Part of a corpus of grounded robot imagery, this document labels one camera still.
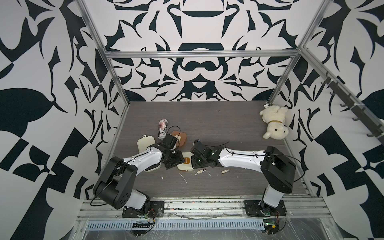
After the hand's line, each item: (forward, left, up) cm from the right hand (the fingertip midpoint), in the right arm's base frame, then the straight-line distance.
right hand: (191, 161), depth 86 cm
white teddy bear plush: (+29, -56, +4) cm, 63 cm away
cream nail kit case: (-2, +2, -2) cm, 3 cm away
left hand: (+2, +6, -2) cm, 7 cm away
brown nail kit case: (+17, +7, -2) cm, 19 cm away
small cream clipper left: (-5, -5, -4) cm, 8 cm away
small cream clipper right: (-5, -19, -4) cm, 20 cm away
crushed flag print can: (+22, +18, +1) cm, 29 cm away
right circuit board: (-30, -37, -5) cm, 48 cm away
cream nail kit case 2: (+11, +29, +1) cm, 32 cm away
